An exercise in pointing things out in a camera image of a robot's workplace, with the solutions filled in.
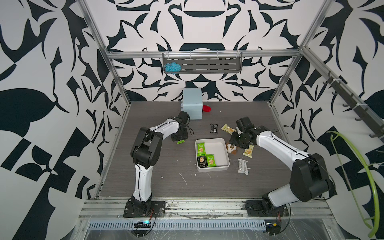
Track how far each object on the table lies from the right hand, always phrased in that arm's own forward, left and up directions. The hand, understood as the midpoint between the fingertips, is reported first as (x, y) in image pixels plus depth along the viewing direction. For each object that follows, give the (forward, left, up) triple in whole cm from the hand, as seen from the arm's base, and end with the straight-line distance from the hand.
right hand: (230, 139), depth 89 cm
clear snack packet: (-14, -7, -8) cm, 17 cm away
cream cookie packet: (+13, -2, -8) cm, 15 cm away
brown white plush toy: (-3, -1, -6) cm, 7 cm away
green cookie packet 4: (+3, +30, -7) cm, 31 cm away
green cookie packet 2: (-11, +11, -6) cm, 17 cm away
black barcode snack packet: (+13, +8, -8) cm, 17 cm away
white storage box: (0, +7, -7) cm, 10 cm away
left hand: (+8, +30, -8) cm, 32 cm away
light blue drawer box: (+26, +22, +5) cm, 34 cm away
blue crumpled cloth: (+35, +33, +26) cm, 55 cm away
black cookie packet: (-11, +17, -6) cm, 21 cm away
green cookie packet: (-2, +17, -8) cm, 19 cm away
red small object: (+33, +11, -10) cm, 36 cm away
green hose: (-44, -41, +11) cm, 61 cm away
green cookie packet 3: (-5, -11, -7) cm, 14 cm away
